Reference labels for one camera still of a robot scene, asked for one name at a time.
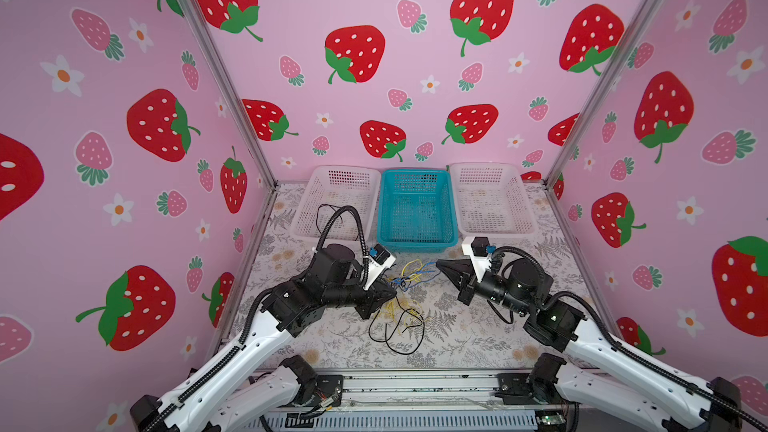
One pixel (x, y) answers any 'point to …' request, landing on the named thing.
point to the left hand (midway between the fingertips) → (393, 291)
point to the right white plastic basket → (492, 200)
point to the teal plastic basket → (416, 210)
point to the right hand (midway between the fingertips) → (437, 264)
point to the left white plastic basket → (333, 187)
